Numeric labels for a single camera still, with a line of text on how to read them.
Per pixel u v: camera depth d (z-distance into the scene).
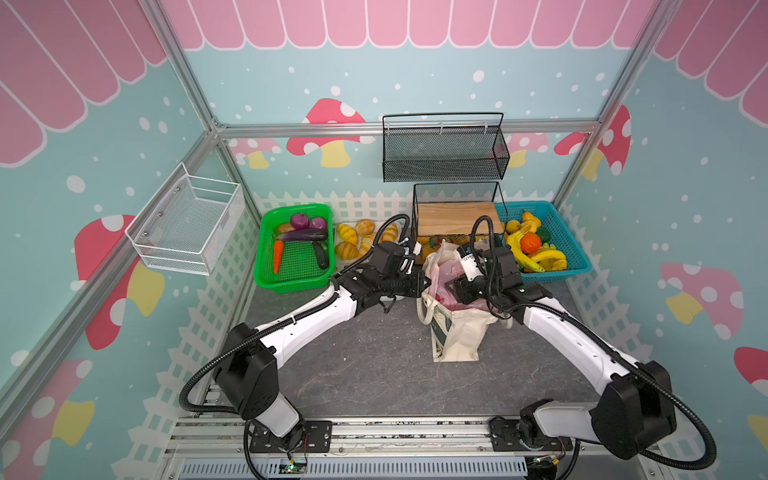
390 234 1.16
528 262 0.94
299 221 1.12
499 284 0.62
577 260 1.01
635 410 0.40
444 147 0.94
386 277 0.61
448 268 0.85
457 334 0.79
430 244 1.06
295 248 1.12
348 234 1.13
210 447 0.74
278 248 1.11
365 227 1.16
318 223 1.13
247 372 0.43
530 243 1.03
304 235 1.09
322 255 1.08
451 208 1.06
